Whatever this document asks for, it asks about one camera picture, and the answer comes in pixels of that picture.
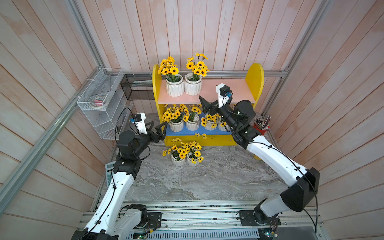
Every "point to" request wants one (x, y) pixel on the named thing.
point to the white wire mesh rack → (109, 121)
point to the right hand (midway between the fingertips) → (207, 91)
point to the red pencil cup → (261, 125)
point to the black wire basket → (138, 86)
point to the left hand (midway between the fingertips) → (161, 124)
